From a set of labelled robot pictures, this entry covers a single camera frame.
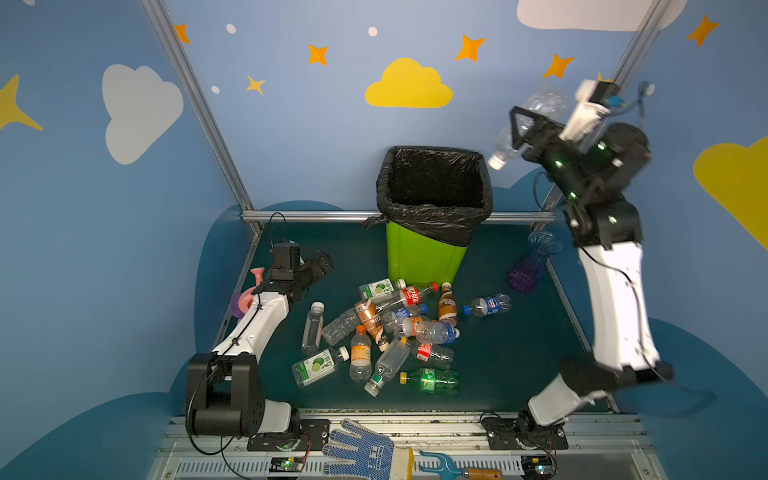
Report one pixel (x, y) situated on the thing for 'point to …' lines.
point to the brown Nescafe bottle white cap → (447, 305)
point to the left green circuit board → (286, 464)
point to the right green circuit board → (537, 465)
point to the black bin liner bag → (438, 193)
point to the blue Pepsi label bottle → (486, 306)
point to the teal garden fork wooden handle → (450, 472)
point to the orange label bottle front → (361, 355)
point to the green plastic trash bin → (421, 260)
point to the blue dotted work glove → (376, 458)
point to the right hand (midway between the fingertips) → (528, 110)
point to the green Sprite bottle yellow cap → (431, 380)
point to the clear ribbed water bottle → (340, 327)
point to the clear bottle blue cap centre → (435, 333)
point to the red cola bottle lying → (410, 296)
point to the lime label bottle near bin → (381, 289)
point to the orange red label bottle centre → (411, 327)
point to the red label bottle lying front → (437, 356)
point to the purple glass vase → (524, 273)
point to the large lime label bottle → (318, 365)
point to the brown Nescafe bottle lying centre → (369, 318)
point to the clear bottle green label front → (393, 355)
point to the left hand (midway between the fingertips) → (324, 263)
